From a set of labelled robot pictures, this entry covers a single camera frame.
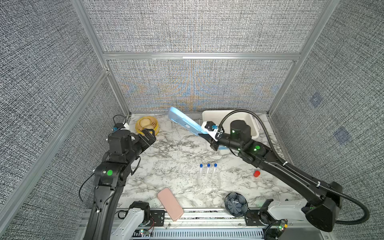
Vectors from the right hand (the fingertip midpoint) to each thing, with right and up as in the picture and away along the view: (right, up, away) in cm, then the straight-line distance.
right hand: (201, 129), depth 69 cm
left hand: (-23, -2, -2) cm, 24 cm away
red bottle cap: (+33, -26, +18) cm, 46 cm away
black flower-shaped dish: (+18, -39, +8) cm, 44 cm away
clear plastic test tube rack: (+5, -30, +17) cm, 35 cm away
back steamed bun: (-38, +5, +38) cm, 54 cm away
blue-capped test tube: (+7, -19, +7) cm, 21 cm away
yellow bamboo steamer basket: (-31, +2, +41) cm, 51 cm away
